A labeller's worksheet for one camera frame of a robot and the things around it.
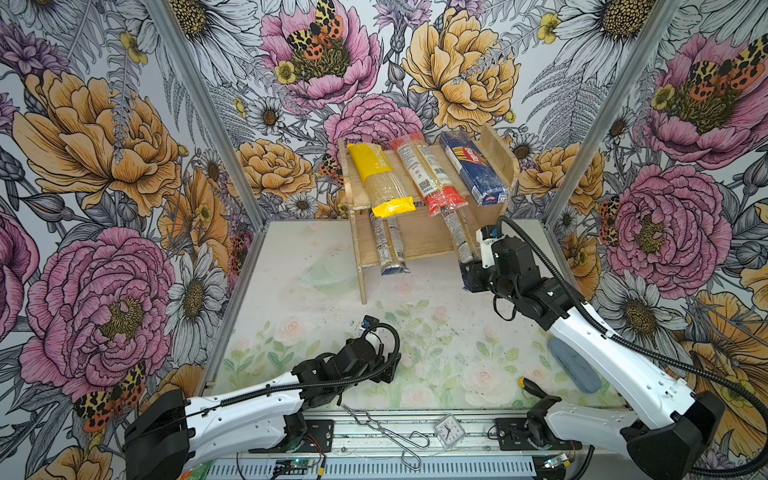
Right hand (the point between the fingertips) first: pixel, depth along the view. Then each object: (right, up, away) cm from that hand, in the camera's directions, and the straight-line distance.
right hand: (469, 274), depth 75 cm
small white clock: (-5, -38, -2) cm, 38 cm away
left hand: (-22, -23, +5) cm, 32 cm away
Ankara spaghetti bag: (-20, +8, +8) cm, 23 cm away
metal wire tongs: (-13, -41, -1) cm, 43 cm away
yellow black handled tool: (+18, -30, +4) cm, 35 cm away
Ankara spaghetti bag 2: (-3, +15, +4) cm, 16 cm away
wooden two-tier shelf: (-9, +10, +14) cm, 20 cm away
